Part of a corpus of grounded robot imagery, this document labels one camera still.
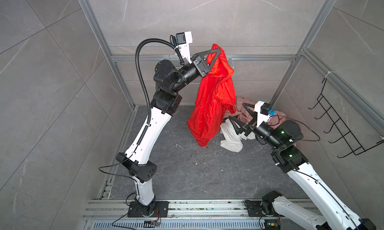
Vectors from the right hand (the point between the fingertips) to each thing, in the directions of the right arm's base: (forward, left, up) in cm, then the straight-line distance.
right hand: (236, 109), depth 59 cm
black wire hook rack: (-3, -50, -11) cm, 52 cm away
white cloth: (+8, -7, -39) cm, 40 cm away
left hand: (+6, +9, +23) cm, 25 cm away
